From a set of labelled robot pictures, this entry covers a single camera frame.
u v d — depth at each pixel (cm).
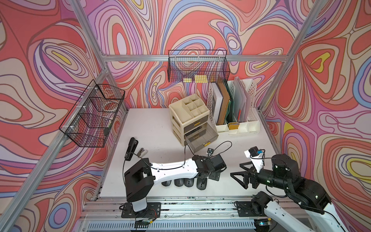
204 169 56
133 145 98
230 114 93
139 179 44
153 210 72
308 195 41
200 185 80
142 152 93
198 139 99
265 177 53
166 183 82
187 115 85
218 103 93
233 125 98
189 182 81
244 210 73
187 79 83
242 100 85
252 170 54
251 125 105
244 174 52
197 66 96
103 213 73
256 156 53
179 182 81
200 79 82
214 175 69
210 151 72
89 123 73
